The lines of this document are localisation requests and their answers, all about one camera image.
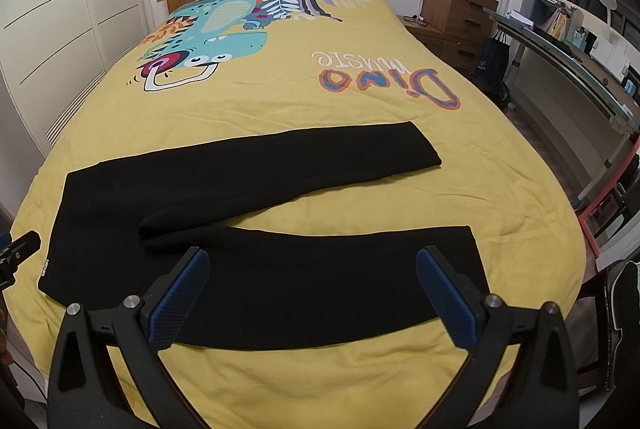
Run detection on black pants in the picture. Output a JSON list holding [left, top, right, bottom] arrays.
[[38, 123, 488, 351]]

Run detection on white wardrobe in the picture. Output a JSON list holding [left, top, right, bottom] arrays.
[[1, 0, 146, 154]]

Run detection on yellow dinosaur bed cover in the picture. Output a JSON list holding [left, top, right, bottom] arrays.
[[6, 0, 586, 428]]

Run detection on long study desk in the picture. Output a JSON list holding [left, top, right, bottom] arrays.
[[486, 10, 639, 208]]

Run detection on dark bag by desk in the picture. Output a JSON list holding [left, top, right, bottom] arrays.
[[471, 32, 510, 111]]

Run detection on brown wooden drawer cabinet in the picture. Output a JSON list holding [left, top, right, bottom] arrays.
[[400, 0, 498, 77]]

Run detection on white desk lamp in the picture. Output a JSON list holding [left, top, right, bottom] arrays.
[[599, 0, 617, 27]]

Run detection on red chair frame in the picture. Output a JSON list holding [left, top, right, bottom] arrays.
[[577, 140, 639, 259]]

